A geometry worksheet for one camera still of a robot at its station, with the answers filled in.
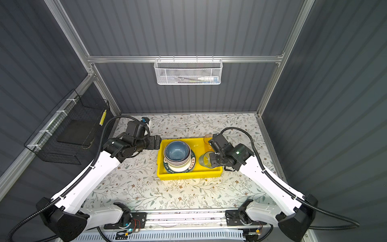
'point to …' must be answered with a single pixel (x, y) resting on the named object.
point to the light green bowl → (178, 169)
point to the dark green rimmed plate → (193, 162)
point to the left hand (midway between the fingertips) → (153, 138)
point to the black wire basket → (75, 124)
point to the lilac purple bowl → (177, 163)
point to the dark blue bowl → (177, 151)
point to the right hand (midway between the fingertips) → (216, 159)
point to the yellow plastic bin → (198, 146)
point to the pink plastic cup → (207, 137)
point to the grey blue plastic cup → (204, 159)
